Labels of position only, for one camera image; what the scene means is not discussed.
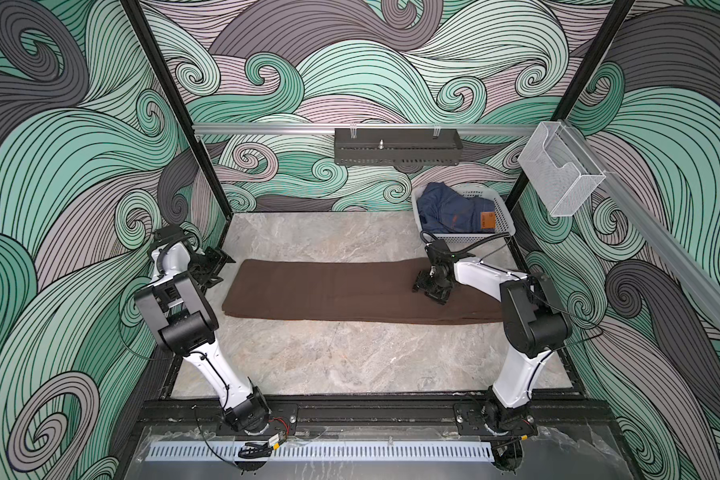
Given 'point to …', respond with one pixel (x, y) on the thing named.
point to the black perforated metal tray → (397, 147)
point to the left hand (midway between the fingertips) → (228, 262)
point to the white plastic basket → (504, 222)
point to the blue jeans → (442, 210)
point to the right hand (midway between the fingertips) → (421, 292)
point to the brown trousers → (348, 290)
